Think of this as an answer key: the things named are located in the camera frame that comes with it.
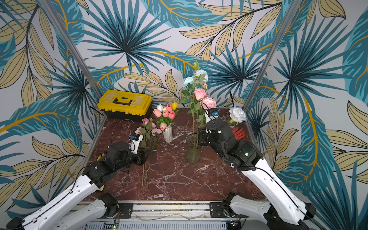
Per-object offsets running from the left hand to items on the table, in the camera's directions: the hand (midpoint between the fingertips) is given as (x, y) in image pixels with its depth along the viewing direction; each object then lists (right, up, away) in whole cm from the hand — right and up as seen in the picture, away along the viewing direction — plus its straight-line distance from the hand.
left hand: (147, 152), depth 74 cm
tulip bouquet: (+10, +20, +1) cm, 22 cm away
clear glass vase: (+24, 0, +8) cm, 26 cm away
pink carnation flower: (-2, +9, +26) cm, 28 cm away
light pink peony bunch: (-7, +12, +26) cm, 30 cm away
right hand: (+27, +13, -11) cm, 32 cm away
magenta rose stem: (-8, +16, +25) cm, 31 cm away
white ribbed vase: (+9, +8, +16) cm, 20 cm away
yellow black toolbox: (-21, +27, +24) cm, 42 cm away
